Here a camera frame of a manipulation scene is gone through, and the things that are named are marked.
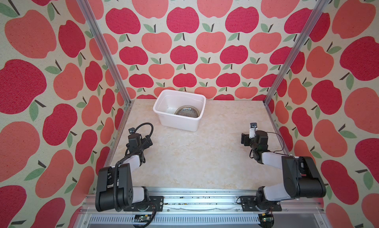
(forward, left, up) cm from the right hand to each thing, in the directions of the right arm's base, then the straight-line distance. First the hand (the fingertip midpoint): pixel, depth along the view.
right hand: (252, 133), depth 94 cm
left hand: (-11, +70, -1) cm, 71 cm away
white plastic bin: (+21, +61, +2) cm, 64 cm away
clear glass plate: (+16, +45, -1) cm, 47 cm away
